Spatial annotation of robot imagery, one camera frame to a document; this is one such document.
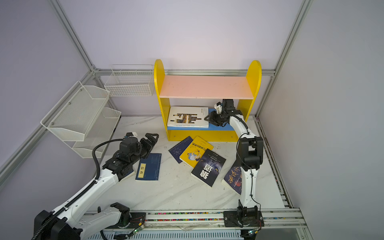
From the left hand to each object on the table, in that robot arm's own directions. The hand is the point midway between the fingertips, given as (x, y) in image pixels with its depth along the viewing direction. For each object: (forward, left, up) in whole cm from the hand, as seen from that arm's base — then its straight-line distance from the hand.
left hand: (156, 140), depth 78 cm
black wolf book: (-6, -29, -20) cm, 36 cm away
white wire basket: (+40, +21, +11) cm, 46 cm away
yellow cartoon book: (+3, -19, -20) cm, 28 cm away
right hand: (+21, -28, -4) cm, 35 cm away
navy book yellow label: (-6, +8, -21) cm, 23 cm away
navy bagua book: (+7, -10, -21) cm, 24 cm away
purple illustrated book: (-13, -43, -20) cm, 50 cm away
